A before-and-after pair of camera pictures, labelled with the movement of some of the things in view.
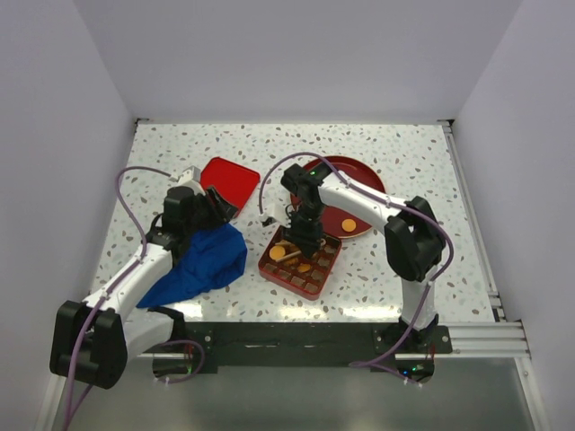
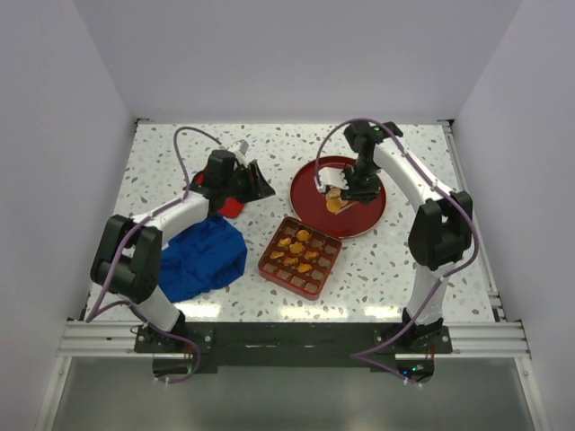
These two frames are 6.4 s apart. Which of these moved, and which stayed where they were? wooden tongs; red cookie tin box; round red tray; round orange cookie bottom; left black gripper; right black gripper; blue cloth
Moved: left black gripper; round orange cookie bottom; wooden tongs; right black gripper
Stayed: blue cloth; red cookie tin box; round red tray
